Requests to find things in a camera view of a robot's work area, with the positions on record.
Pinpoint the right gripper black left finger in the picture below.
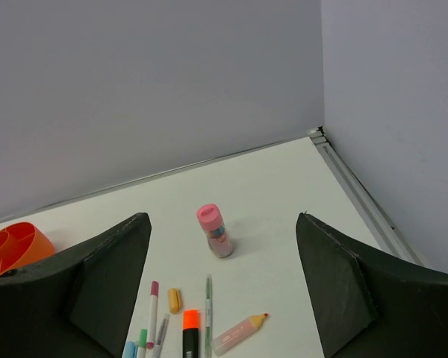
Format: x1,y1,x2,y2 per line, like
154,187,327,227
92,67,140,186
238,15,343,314
0,213,152,357

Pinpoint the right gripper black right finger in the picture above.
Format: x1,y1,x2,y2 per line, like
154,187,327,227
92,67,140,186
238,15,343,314
296,213,448,357

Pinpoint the orange-capped black highlighter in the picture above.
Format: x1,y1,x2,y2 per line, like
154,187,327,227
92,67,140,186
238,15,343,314
182,310,200,358

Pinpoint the light blue cap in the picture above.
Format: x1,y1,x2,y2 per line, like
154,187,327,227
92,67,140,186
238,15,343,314
122,341,137,358

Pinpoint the green-capped white pen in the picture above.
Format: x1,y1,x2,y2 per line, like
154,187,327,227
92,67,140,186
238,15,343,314
135,329,148,358

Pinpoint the magenta-capped white pen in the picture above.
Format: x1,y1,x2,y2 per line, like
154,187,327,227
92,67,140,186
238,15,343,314
146,281,159,349

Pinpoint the orange round desk organizer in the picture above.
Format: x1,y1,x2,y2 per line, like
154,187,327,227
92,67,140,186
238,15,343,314
0,222,55,276

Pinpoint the grey thin pen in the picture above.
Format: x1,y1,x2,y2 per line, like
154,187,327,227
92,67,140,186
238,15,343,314
152,314,170,358

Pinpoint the small orange cap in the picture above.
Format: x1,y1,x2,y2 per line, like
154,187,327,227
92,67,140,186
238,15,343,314
168,288,182,314

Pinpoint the clear green thin pen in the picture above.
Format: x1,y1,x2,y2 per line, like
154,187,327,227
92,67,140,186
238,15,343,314
205,274,213,358

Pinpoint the pink-capped clear bottle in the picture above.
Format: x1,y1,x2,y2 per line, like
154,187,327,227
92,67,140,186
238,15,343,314
196,204,233,258

